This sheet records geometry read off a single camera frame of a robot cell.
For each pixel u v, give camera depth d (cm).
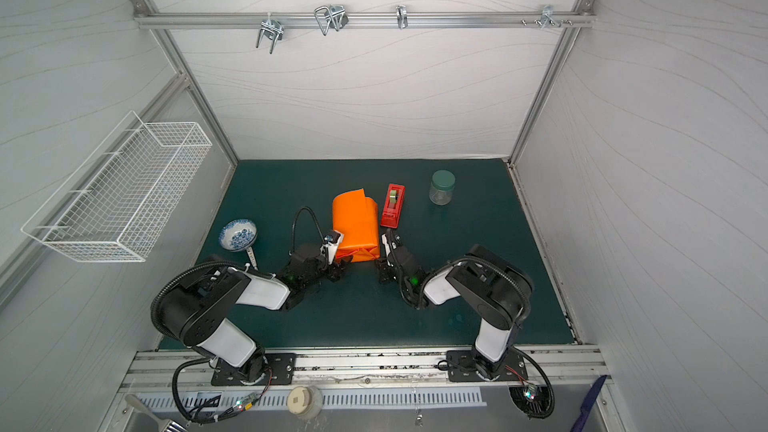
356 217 96
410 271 72
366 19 77
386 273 82
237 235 97
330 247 80
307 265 71
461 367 73
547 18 77
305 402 61
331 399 70
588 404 70
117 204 68
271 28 79
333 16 77
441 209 112
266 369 72
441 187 101
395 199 101
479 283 49
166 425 66
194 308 46
